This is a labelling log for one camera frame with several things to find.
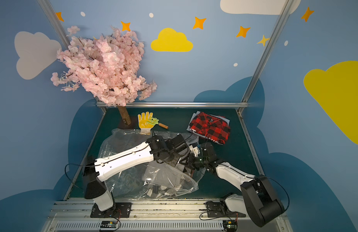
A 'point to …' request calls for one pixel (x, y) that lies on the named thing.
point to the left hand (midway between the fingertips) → (173, 156)
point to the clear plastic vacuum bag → (129, 185)
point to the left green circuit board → (108, 224)
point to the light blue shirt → (206, 137)
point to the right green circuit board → (230, 225)
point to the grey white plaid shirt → (150, 178)
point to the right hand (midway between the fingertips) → (182, 161)
